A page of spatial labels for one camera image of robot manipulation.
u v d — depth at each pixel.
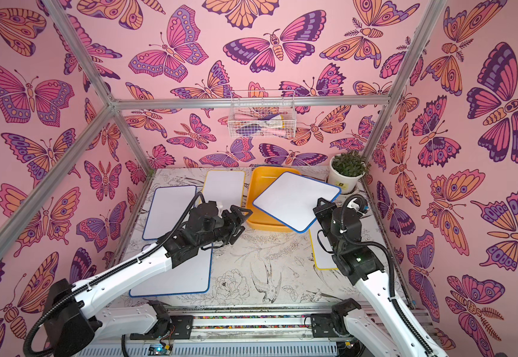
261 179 1.13
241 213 0.68
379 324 0.46
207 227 0.57
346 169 0.98
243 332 0.73
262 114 0.96
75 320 0.38
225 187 1.14
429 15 0.70
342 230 0.49
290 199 0.89
